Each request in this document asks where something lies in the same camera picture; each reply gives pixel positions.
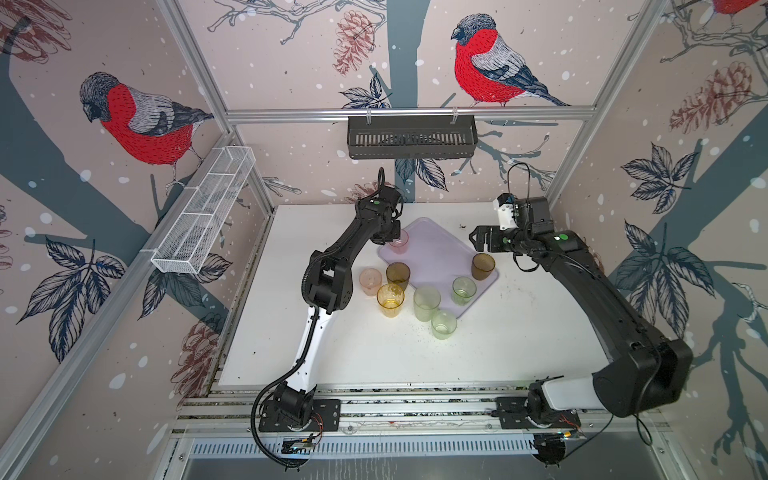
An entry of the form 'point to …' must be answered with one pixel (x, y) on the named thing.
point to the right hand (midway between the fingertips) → (483, 237)
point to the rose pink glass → (400, 245)
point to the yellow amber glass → (390, 298)
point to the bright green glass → (463, 290)
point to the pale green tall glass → (427, 301)
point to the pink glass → (370, 279)
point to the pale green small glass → (443, 324)
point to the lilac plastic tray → (439, 258)
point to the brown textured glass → (482, 265)
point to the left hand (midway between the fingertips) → (392, 236)
